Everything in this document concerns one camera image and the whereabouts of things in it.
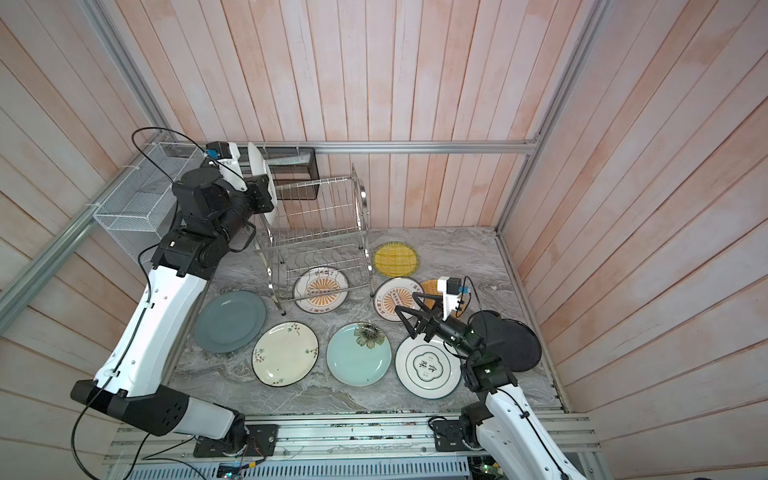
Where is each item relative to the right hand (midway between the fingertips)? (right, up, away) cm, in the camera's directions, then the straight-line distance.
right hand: (405, 302), depth 70 cm
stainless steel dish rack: (-22, +16, +7) cm, 28 cm away
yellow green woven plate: (0, +10, +41) cm, 42 cm away
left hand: (-31, +28, -5) cm, 42 cm away
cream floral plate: (-35, -18, +18) cm, 43 cm away
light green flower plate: (-12, -19, +19) cm, 29 cm away
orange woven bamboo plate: (+12, +1, +31) cm, 34 cm away
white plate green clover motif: (+8, -22, +15) cm, 28 cm away
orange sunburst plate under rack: (-26, 0, +30) cm, 40 cm away
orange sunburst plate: (-1, -1, +31) cm, 31 cm away
